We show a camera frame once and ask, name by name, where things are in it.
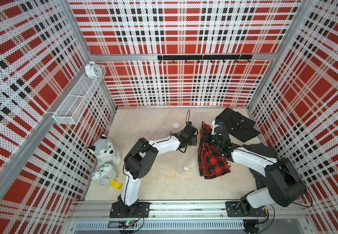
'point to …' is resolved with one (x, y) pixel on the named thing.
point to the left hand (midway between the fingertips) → (195, 139)
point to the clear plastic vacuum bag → (159, 123)
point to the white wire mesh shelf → (70, 111)
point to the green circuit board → (127, 224)
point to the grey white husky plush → (105, 151)
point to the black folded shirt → (237, 125)
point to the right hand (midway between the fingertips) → (204, 132)
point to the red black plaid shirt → (212, 162)
